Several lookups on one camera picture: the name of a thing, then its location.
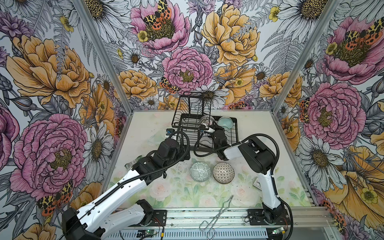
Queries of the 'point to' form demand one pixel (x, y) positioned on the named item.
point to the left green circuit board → (151, 232)
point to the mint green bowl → (225, 121)
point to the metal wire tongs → (204, 225)
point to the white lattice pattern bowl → (207, 120)
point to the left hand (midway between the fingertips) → (180, 151)
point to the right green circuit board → (276, 231)
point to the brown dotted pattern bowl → (223, 173)
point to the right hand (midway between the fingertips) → (215, 123)
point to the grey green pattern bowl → (200, 172)
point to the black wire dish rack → (193, 118)
